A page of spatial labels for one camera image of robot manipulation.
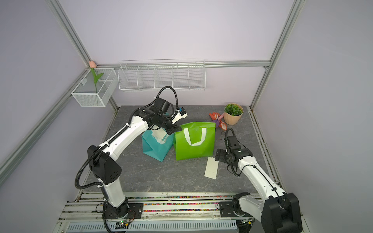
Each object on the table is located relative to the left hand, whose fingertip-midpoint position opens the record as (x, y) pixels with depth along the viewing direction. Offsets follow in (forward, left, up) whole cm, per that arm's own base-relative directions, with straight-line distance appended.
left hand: (180, 128), depth 80 cm
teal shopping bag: (-6, +17, -8) cm, 20 cm away
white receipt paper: (-15, -18, -23) cm, 33 cm away
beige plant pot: (+16, -36, -15) cm, 42 cm away
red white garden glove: (+25, -27, -20) cm, 42 cm away
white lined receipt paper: (+2, +13, -8) cm, 15 cm away
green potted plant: (+19, -37, -7) cm, 42 cm away
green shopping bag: (-4, -8, -7) cm, 12 cm away
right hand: (-11, -25, -15) cm, 31 cm away
